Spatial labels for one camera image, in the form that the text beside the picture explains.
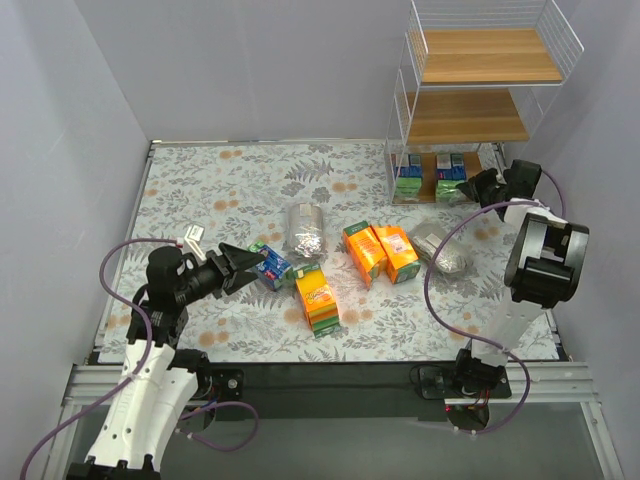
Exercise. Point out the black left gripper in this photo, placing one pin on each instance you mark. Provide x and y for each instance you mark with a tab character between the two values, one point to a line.
223	271

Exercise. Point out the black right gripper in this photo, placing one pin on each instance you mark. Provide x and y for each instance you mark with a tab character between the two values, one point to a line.
486	186

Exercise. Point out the blue green sponge pack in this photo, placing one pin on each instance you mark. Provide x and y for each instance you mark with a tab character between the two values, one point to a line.
274	271
450	173
407	174

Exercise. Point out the orange Sponge Daddy box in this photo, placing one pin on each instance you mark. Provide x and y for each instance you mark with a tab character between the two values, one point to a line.
318	300

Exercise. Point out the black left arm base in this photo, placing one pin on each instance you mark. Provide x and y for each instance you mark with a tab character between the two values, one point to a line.
221	384

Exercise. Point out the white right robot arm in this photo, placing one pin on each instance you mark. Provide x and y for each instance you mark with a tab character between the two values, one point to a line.
543	270

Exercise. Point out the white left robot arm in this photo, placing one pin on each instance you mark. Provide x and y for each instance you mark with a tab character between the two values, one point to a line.
158	378

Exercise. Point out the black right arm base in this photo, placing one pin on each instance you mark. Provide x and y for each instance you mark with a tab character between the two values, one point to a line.
450	382

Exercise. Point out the floral patterned table mat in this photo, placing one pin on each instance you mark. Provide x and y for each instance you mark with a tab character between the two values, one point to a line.
242	194

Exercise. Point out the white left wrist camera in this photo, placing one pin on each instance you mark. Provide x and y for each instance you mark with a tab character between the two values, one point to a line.
191	242

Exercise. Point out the white wire wooden shelf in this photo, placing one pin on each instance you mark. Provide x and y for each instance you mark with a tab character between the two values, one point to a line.
474	76

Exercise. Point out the aluminium frame rail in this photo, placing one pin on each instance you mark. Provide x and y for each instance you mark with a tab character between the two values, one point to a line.
86	384

